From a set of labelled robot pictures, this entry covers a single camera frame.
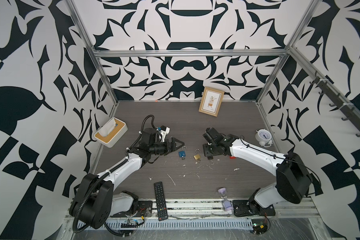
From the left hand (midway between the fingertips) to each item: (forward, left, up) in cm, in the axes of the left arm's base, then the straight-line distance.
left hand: (181, 143), depth 79 cm
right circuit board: (-36, -35, -17) cm, 54 cm away
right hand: (0, -15, -8) cm, 17 cm away
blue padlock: (+1, -1, -15) cm, 15 cm away
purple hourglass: (-26, -22, -14) cm, 37 cm away
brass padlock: (0, -10, -16) cm, 19 cm away
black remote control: (-24, +11, -15) cm, 30 cm away
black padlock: (-1, -18, -16) cm, 24 cm away
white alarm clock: (+10, -54, -13) cm, 56 cm away
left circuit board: (-32, +24, -18) cm, 44 cm away
